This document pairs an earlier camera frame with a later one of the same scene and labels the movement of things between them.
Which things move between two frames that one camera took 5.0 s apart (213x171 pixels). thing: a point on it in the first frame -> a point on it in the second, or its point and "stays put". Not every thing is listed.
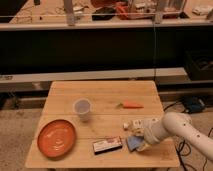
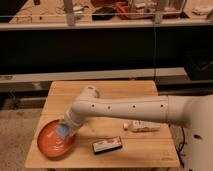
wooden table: x=98 y=112 stays put
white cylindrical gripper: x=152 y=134 -> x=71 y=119
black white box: x=106 y=145 stays put
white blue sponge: x=133 y=142 -> x=62 y=130
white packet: x=137 y=125 stays put
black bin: x=199 y=64 stays put
